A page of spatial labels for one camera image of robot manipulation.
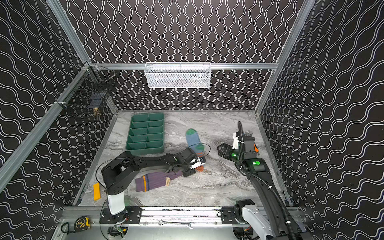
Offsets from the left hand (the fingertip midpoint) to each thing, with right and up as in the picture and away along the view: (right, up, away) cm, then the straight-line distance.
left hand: (198, 170), depth 88 cm
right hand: (+14, +14, -9) cm, 21 cm away
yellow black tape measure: (-55, -20, -18) cm, 61 cm away
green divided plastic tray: (-34, +21, +13) cm, 42 cm away
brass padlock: (-58, +34, -4) cm, 67 cm away
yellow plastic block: (-56, -10, -6) cm, 57 cm away
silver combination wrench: (-18, -21, -15) cm, 32 cm away
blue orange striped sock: (-2, +15, +16) cm, 22 cm away
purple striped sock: (-26, -6, 0) cm, 27 cm away
